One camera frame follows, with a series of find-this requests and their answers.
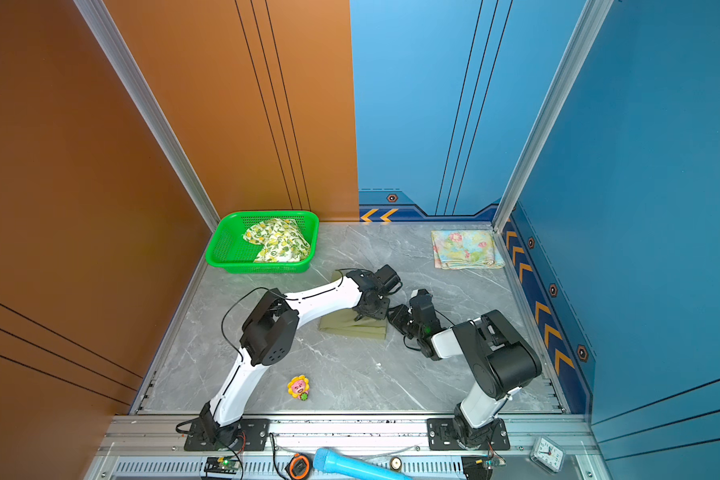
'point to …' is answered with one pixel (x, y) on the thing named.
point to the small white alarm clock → (544, 451)
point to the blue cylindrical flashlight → (329, 461)
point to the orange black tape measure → (299, 467)
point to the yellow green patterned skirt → (282, 240)
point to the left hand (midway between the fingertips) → (381, 310)
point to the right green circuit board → (496, 461)
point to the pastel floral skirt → (470, 249)
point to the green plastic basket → (229, 251)
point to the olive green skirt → (344, 322)
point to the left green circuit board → (222, 465)
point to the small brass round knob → (396, 463)
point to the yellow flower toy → (299, 387)
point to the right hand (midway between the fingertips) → (384, 314)
